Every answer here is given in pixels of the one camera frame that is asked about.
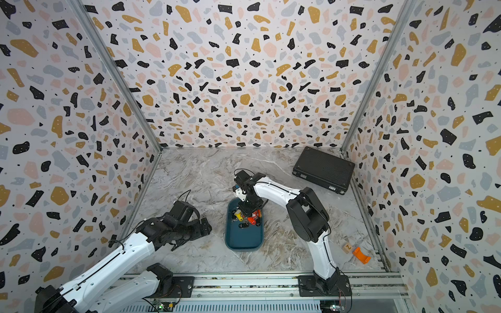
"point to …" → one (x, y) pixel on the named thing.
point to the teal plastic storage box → (238, 239)
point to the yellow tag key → (239, 214)
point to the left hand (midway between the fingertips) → (206, 230)
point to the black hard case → (329, 171)
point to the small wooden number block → (347, 248)
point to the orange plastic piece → (363, 259)
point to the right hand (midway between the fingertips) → (246, 212)
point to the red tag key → (255, 214)
